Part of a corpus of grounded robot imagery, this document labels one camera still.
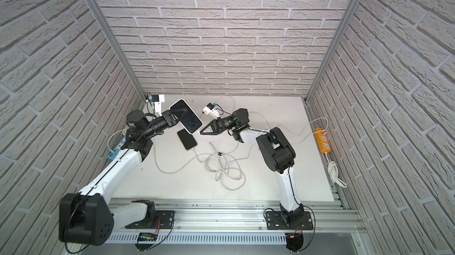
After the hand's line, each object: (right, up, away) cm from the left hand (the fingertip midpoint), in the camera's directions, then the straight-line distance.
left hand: (187, 108), depth 72 cm
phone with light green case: (-7, -16, +25) cm, 31 cm away
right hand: (+5, -13, +1) cm, 14 cm away
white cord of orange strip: (+69, -31, +13) cm, 77 cm away
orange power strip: (+72, -18, +28) cm, 79 cm away
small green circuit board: (-17, -54, 0) cm, 56 cm away
